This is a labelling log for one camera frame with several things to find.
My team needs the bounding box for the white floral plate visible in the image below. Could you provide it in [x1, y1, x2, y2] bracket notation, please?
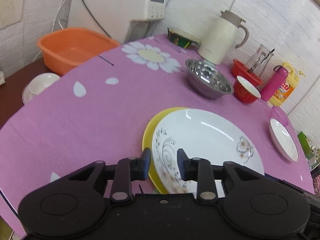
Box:
[150, 109, 265, 194]

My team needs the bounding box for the red white-lined bowl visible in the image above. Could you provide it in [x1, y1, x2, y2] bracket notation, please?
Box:
[233, 75, 261, 104]

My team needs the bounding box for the purple plastic bowl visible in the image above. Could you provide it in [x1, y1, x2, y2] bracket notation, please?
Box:
[270, 106, 289, 127]

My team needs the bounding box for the small white saucer plate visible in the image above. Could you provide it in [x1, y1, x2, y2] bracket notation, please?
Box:
[269, 118, 299, 162]

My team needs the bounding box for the green box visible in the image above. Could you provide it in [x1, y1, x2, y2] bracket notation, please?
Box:
[297, 132, 313, 159]

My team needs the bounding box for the pink floral tablecloth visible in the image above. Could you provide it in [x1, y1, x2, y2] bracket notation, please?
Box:
[1, 35, 313, 236]

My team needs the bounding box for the yellow plate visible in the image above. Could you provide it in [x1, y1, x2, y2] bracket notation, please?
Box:
[142, 107, 186, 194]

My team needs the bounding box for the white saucer on side table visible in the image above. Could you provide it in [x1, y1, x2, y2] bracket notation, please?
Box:
[22, 84, 36, 105]

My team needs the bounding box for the yellow dish soap bottle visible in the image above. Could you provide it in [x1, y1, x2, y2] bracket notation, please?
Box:
[269, 62, 305, 107]

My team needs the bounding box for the white bowl on side table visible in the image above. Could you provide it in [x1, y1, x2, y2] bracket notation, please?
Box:
[29, 73, 60, 95]

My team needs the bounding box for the steel bowl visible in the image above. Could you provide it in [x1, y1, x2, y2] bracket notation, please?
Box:
[185, 59, 234, 99]

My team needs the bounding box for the pink thermos bottle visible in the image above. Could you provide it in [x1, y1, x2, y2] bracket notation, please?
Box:
[260, 65, 289, 101]

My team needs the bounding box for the red plastic basket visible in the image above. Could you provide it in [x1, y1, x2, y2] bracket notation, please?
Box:
[231, 59, 263, 87]

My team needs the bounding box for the glass carafe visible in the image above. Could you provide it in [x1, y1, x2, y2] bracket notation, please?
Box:
[245, 44, 275, 77]

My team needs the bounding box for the orange plastic basin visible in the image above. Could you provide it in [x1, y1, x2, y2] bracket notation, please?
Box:
[37, 28, 120, 76]

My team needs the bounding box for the black stirrer in carafe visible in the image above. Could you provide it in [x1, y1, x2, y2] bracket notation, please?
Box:
[248, 49, 274, 73]

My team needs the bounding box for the cream thermos jug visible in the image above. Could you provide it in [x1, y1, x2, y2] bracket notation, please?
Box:
[197, 10, 249, 65]

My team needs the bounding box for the green instant noodle bowl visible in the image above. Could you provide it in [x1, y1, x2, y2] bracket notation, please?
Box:
[167, 28, 201, 49]

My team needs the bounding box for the white water dispenser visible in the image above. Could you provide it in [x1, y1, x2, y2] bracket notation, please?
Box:
[68, 0, 169, 44]

